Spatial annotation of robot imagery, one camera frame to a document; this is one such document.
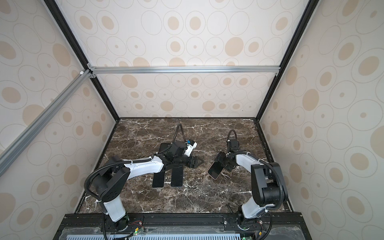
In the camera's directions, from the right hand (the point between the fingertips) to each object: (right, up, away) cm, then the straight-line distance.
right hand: (219, 161), depth 94 cm
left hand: (-11, +3, -11) cm, 15 cm away
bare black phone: (-37, -9, -7) cm, 39 cm away
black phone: (-3, -5, -2) cm, 6 cm away
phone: (-37, +9, +9) cm, 39 cm away
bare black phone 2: (-26, -8, -5) cm, 28 cm away
